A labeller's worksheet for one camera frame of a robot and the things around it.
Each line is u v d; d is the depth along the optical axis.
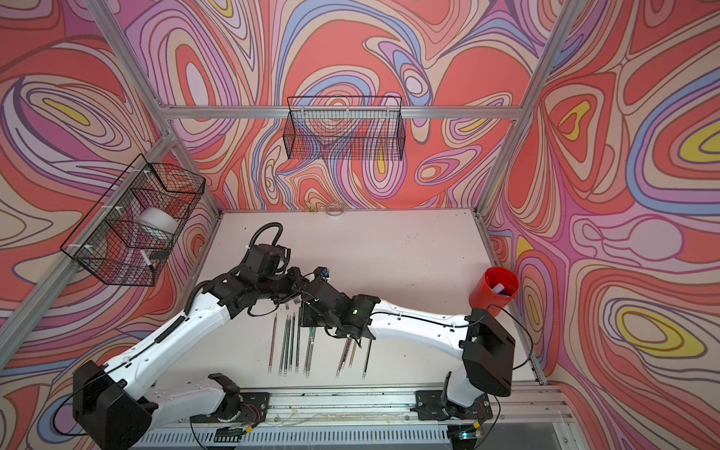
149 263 0.73
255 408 0.72
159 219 0.75
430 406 0.74
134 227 0.77
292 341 0.85
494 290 0.88
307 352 0.84
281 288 0.65
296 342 0.85
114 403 0.37
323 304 0.55
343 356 0.82
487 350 0.41
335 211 1.22
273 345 0.84
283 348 0.84
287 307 0.64
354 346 0.84
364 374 0.80
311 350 0.84
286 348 0.84
